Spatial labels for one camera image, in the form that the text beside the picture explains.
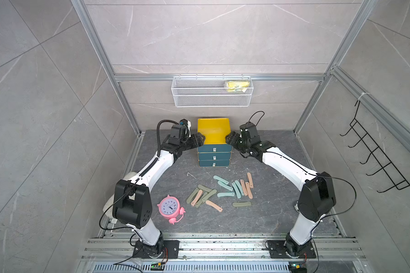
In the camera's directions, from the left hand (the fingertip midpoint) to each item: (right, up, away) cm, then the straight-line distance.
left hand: (201, 136), depth 86 cm
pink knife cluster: (-3, -33, +2) cm, 33 cm away
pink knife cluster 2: (+23, -28, +7) cm, 37 cm away
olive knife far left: (-5, -32, +4) cm, 32 cm away
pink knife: (+28, -24, +9) cm, 38 cm away
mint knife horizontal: (+13, -31, +4) cm, 34 cm away
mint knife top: (+11, -24, +10) cm, 28 cm away
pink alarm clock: (-16, -36, -2) cm, 40 cm away
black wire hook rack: (+71, -2, -14) cm, 72 cm away
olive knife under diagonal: (-1, -35, +1) cm, 35 cm away
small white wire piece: (-9, -22, +12) cm, 27 cm away
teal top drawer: (+7, -7, +1) cm, 10 cm away
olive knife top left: (+1, -29, +6) cm, 29 cm away
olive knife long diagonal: (+7, -30, +4) cm, 31 cm away
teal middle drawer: (+7, -11, +7) cm, 15 cm away
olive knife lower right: (+22, -35, 0) cm, 42 cm away
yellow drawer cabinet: (+7, +4, +5) cm, 9 cm away
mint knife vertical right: (+21, -27, +7) cm, 35 cm away
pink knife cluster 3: (+26, -31, +4) cm, 41 cm away
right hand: (+15, -2, +2) cm, 15 cm away
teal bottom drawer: (+7, -16, +12) cm, 21 cm away
